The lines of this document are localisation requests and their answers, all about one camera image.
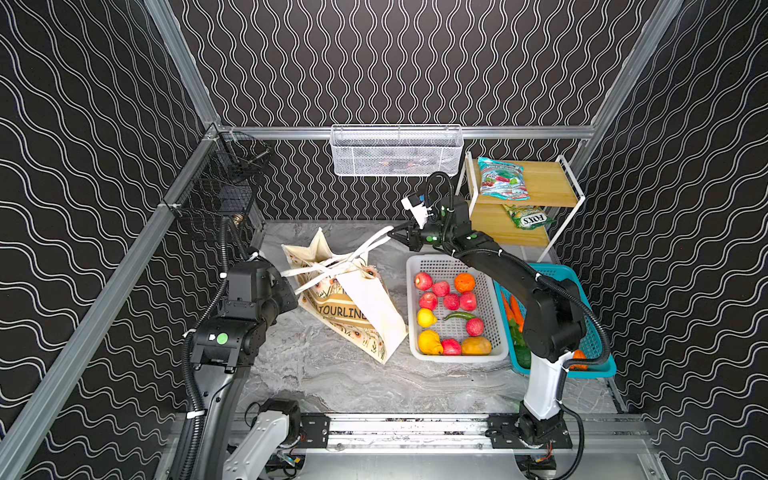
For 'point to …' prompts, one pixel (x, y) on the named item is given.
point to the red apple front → (451, 346)
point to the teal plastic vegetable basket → (593, 342)
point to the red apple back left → (423, 281)
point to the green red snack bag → (502, 180)
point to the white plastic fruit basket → (489, 307)
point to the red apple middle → (441, 288)
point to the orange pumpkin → (578, 354)
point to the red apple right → (468, 301)
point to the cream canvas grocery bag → (348, 296)
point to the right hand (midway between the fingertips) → (395, 230)
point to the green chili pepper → (458, 314)
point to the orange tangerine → (464, 282)
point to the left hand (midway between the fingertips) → (284, 285)
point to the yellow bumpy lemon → (429, 343)
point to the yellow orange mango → (476, 346)
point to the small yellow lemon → (426, 318)
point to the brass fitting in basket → (237, 218)
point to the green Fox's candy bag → (528, 216)
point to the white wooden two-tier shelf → (523, 203)
